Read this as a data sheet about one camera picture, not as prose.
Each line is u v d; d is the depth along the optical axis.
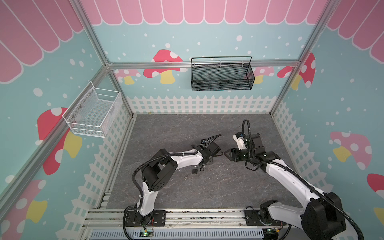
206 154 0.70
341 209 0.41
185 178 0.87
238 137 0.75
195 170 0.89
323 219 0.39
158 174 0.50
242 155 0.71
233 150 0.73
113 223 0.74
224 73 0.94
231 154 0.74
